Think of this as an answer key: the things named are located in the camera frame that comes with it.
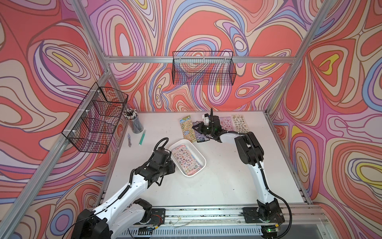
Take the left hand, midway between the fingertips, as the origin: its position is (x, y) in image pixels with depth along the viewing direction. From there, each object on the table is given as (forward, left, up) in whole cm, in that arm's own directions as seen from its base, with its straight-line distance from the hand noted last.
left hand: (175, 166), depth 83 cm
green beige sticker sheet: (+38, -47, -7) cm, 61 cm away
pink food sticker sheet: (+5, -7, -5) cm, 10 cm away
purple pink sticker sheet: (+40, -36, -8) cm, 54 cm away
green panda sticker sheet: (+30, -6, -3) cm, 31 cm away
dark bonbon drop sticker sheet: (+25, -16, -7) cm, 31 cm away
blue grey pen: (+23, +35, -7) cm, 42 cm away
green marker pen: (+25, +26, -7) cm, 37 cm away
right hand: (+29, -10, -3) cm, 31 cm away
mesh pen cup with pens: (+32, +31, +10) cm, 45 cm away
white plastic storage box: (+13, -11, -4) cm, 17 cm away
